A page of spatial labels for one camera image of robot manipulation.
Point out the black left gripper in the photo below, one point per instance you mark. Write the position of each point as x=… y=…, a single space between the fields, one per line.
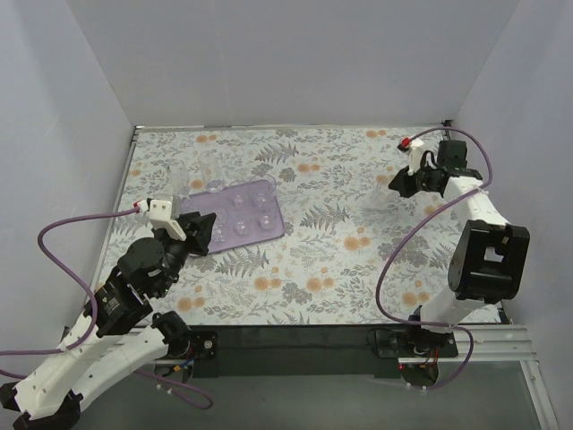
x=191 y=233

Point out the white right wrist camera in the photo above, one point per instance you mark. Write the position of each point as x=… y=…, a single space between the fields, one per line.
x=414 y=149

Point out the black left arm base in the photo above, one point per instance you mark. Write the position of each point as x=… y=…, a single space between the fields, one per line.
x=201 y=345

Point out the aluminium table frame rail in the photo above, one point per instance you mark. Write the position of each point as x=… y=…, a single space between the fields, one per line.
x=47 y=388

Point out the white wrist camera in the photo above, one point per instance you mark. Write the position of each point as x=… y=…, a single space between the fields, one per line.
x=414 y=149
x=163 y=213

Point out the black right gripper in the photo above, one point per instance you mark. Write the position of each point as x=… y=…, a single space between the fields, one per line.
x=418 y=180

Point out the clear stemmed wine glass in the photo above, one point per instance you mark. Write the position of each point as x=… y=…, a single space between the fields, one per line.
x=179 y=178

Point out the clear stemmed goblet glass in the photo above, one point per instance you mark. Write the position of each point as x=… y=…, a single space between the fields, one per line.
x=242 y=226

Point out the tall clear flute glass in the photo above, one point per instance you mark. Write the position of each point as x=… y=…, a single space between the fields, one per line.
x=211 y=172

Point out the purple rectangular tray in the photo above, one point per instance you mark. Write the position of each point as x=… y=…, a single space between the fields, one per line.
x=207 y=202

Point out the clear back tumbler glass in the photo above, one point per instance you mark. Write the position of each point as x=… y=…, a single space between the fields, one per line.
x=219 y=231

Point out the small clear shot glass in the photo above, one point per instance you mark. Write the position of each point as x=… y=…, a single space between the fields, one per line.
x=240 y=201

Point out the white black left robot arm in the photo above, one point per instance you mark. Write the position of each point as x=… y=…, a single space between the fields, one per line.
x=117 y=332

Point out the tall clear drinking glass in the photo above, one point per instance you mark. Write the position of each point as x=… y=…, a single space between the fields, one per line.
x=266 y=219

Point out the clear faceted tumbler glass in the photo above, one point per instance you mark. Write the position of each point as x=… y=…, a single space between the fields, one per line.
x=262 y=190

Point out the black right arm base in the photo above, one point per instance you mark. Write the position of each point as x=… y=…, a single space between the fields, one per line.
x=412 y=347

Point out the floral patterned table mat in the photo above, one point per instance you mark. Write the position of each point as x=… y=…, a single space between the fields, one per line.
x=337 y=262

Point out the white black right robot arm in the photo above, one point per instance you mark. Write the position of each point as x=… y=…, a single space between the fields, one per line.
x=488 y=262

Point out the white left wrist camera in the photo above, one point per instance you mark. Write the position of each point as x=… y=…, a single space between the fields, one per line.
x=163 y=213

